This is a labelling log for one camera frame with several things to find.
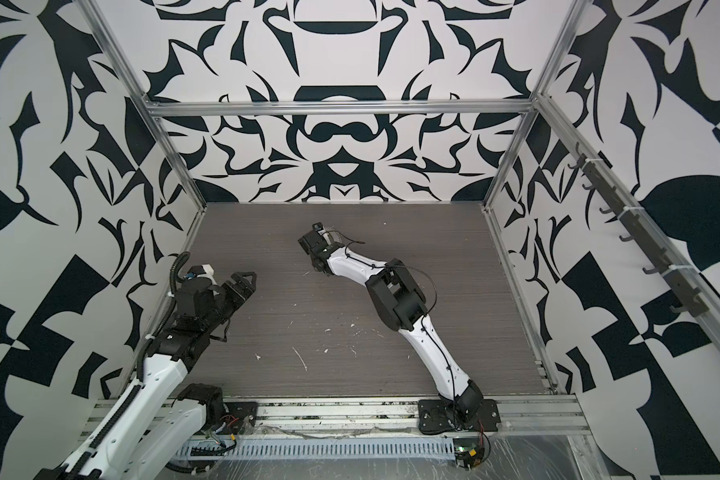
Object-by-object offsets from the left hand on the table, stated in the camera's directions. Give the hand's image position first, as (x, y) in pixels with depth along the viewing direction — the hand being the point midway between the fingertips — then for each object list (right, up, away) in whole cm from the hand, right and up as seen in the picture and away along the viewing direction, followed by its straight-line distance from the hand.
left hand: (247, 276), depth 80 cm
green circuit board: (+55, -40, -8) cm, 68 cm away
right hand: (+18, +5, +24) cm, 31 cm away
